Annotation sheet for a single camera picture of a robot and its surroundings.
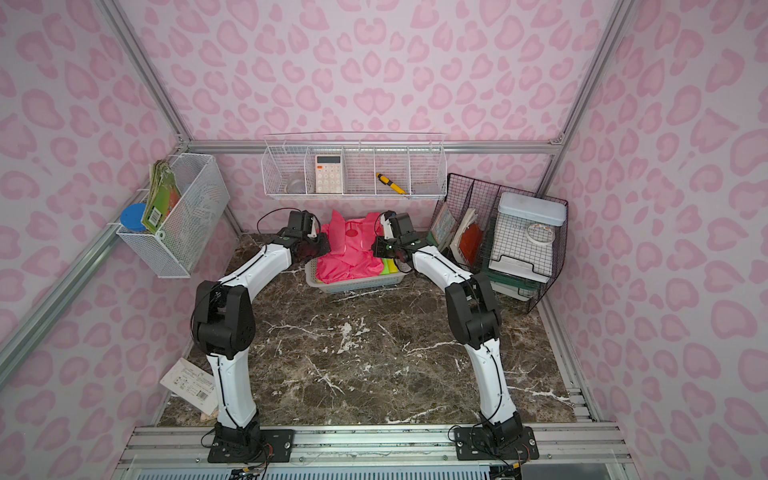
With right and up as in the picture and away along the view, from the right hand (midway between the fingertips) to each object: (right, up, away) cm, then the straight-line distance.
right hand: (370, 244), depth 99 cm
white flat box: (+46, -2, -11) cm, 47 cm away
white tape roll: (+53, +3, -6) cm, 54 cm away
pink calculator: (-13, +22, -6) cm, 26 cm away
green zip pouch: (+44, -11, -9) cm, 46 cm away
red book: (+33, +1, +6) cm, 34 cm away
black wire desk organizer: (+33, +19, +11) cm, 40 cm away
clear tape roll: (-23, +18, -4) cm, 30 cm away
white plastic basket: (+4, -12, 0) cm, 13 cm away
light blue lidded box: (+56, +11, -4) cm, 57 cm away
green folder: (+26, +7, +12) cm, 30 cm away
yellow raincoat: (+8, -9, -1) cm, 12 cm away
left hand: (-14, +2, +1) cm, 14 cm away
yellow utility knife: (+6, +20, -2) cm, 21 cm away
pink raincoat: (-6, -3, 0) cm, 7 cm away
